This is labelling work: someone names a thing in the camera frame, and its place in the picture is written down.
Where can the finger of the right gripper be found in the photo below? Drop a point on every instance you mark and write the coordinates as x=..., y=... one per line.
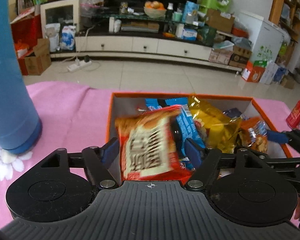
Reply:
x=277, y=137

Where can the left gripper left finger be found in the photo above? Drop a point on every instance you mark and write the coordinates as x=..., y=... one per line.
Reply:
x=96, y=162

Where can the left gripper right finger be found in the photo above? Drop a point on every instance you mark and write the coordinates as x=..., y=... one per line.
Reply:
x=207, y=163

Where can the red white snack bag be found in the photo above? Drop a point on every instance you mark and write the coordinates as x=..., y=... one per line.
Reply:
x=147, y=148

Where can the red soda can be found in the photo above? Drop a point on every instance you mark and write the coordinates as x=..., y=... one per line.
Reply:
x=293, y=119

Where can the orange nut snack bag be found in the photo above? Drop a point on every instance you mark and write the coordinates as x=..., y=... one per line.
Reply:
x=253, y=134

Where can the golden yellow snack bag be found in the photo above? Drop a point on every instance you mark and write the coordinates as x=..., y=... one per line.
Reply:
x=216, y=129

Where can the blue cookie packet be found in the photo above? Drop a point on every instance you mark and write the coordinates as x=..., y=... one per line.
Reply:
x=186, y=124

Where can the pink floral tablecloth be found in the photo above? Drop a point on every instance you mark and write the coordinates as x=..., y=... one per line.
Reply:
x=51, y=200

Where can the orange storage box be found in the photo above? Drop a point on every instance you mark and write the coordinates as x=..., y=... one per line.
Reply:
x=273, y=112

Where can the blue thermos jug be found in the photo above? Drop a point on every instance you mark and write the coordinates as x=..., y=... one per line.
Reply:
x=20, y=125

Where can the white power strip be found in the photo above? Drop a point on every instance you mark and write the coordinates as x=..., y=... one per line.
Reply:
x=78, y=65

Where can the white mini fridge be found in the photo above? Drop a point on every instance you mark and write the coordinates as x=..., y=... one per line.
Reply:
x=266, y=37

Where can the brown cardboard box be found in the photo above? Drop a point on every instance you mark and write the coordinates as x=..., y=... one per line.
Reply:
x=39, y=60

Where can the white TV cabinet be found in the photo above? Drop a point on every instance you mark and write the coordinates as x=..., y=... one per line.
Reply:
x=144, y=48

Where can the wooden bookshelf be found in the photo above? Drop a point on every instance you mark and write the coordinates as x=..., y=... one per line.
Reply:
x=286, y=14

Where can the fruit bowl with oranges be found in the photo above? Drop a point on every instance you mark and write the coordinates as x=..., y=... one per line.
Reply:
x=154, y=9

